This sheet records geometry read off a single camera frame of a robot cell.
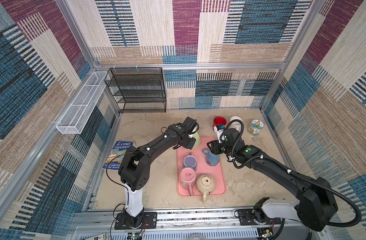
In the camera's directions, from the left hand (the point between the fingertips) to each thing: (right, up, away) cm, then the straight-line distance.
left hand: (189, 141), depth 90 cm
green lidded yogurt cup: (+44, +7, +12) cm, 47 cm away
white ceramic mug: (+31, +9, +10) cm, 34 cm away
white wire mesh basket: (-54, +14, -18) cm, 58 cm away
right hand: (+12, -1, -7) cm, 14 cm away
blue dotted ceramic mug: (+13, -11, 0) cm, 17 cm away
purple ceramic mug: (0, -12, +2) cm, 12 cm away
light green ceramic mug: (+5, -1, 0) cm, 5 cm away
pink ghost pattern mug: (-1, -17, -15) cm, 23 cm away
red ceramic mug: (+20, +13, +13) cm, 27 cm away
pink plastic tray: (+17, -18, 0) cm, 25 cm away
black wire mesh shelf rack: (-37, +35, +20) cm, 54 cm away
